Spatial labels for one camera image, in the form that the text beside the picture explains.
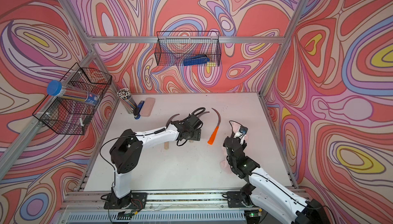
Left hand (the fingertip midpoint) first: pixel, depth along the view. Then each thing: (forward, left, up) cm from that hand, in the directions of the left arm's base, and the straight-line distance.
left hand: (196, 135), depth 91 cm
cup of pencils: (+21, +46, +12) cm, 52 cm away
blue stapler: (+24, +41, -1) cm, 48 cm away
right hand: (-5, -20, +8) cm, 22 cm away
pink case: (+25, +35, -2) cm, 43 cm away
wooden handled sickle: (-8, +3, +8) cm, 11 cm away
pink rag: (-18, -15, +1) cm, 23 cm away
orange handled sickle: (-1, -9, -4) cm, 10 cm away
